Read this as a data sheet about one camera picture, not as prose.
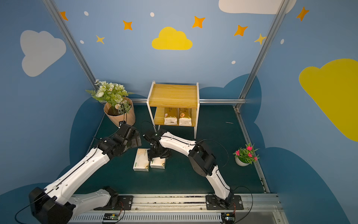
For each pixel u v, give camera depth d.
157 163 0.84
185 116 0.84
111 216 0.72
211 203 0.75
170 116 0.84
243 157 0.79
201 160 0.52
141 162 0.84
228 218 0.73
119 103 0.93
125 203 0.74
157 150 0.75
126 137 0.59
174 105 0.78
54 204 0.37
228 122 1.11
